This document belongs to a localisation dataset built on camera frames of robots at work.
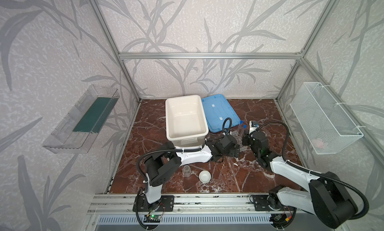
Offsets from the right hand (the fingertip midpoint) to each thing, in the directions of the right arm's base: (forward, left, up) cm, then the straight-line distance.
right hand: (246, 126), depth 88 cm
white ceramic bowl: (-25, +25, -12) cm, 38 cm away
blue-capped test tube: (-2, +1, 0) cm, 2 cm away
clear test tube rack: (-11, +7, +5) cm, 14 cm away
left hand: (-10, +7, -4) cm, 13 cm away
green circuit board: (-44, +51, -14) cm, 69 cm away
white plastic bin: (+11, +38, -12) cm, 41 cm away
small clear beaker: (-23, +35, -11) cm, 43 cm away
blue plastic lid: (+26, +15, -14) cm, 33 cm away
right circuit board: (-44, -13, -17) cm, 49 cm away
